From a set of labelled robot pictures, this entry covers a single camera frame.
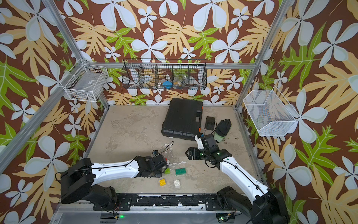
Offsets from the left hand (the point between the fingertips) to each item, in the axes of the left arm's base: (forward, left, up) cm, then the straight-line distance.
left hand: (161, 171), depth 84 cm
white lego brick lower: (-7, -10, 0) cm, 12 cm away
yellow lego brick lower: (-7, -1, 0) cm, 7 cm away
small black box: (+36, -35, +1) cm, 50 cm away
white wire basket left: (+44, +49, +33) cm, 74 cm away
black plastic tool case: (+35, -14, +6) cm, 38 cm away
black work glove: (+32, -44, -2) cm, 55 cm away
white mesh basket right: (+24, -64, +26) cm, 73 cm away
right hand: (+8, -18, +9) cm, 21 cm away
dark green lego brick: (0, -12, 0) cm, 12 cm away
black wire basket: (+58, -1, +30) cm, 65 cm away
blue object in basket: (+50, -3, +27) cm, 57 cm away
